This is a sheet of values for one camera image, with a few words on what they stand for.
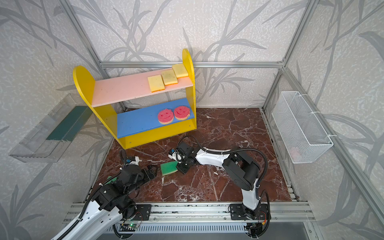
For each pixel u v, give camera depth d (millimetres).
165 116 930
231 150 524
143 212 736
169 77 773
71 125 642
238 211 737
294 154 732
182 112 942
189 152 701
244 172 475
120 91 737
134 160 717
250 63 978
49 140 635
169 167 849
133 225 707
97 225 557
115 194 546
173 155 788
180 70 812
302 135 610
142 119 923
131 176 583
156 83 740
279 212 753
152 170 705
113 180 587
